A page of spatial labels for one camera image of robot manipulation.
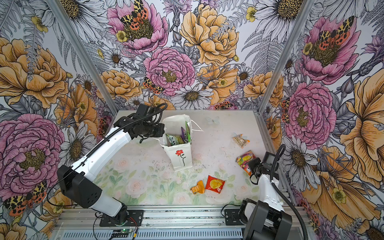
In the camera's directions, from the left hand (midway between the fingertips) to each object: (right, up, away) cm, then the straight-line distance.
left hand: (162, 136), depth 80 cm
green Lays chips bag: (+14, +2, +3) cm, 14 cm away
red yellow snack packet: (+28, -27, +3) cm, 39 cm away
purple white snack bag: (+10, -1, +11) cm, 15 cm away
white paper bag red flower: (+10, -10, -2) cm, 14 cm away
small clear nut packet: (+48, -5, +22) cm, 53 cm away
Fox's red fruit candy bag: (+46, -15, +11) cm, 50 cm away
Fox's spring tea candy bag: (+6, -2, +1) cm, 7 cm away
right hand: (+48, -18, +7) cm, 52 cm away
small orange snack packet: (+20, -29, +3) cm, 35 cm away
